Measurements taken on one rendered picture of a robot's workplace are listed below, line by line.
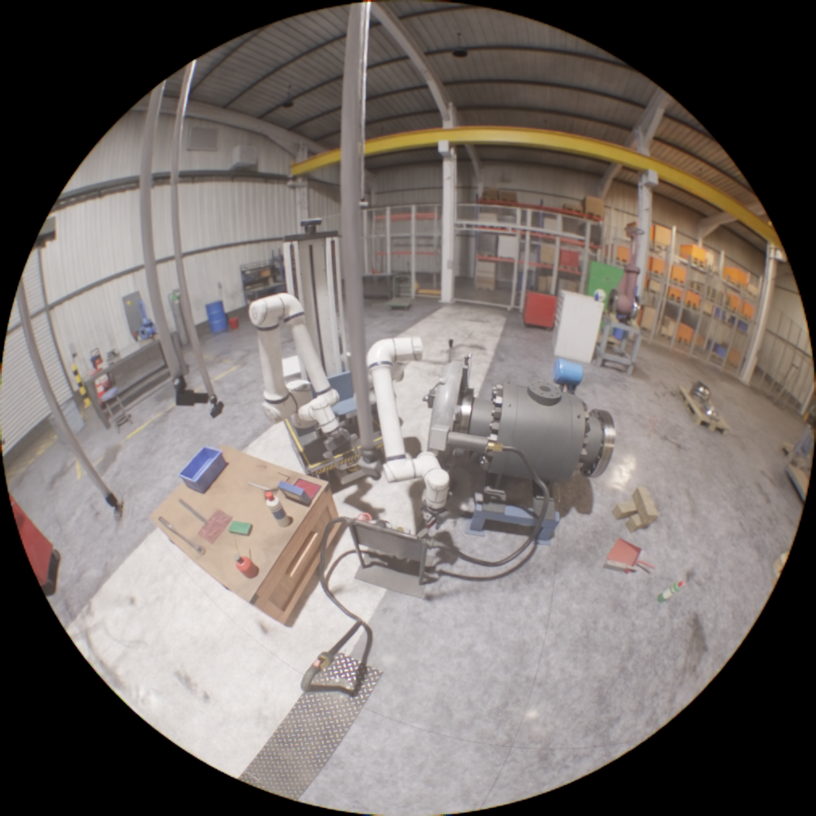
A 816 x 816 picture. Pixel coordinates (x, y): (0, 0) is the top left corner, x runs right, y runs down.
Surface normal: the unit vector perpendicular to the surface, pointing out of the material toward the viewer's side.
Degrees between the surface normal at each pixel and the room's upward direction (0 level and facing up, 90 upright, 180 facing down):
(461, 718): 0
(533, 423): 44
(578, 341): 90
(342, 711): 0
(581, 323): 90
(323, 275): 90
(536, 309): 90
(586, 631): 0
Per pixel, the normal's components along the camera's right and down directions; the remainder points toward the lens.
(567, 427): -0.21, -0.25
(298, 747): 0.00, -0.84
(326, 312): 0.58, 0.44
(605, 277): -0.40, 0.50
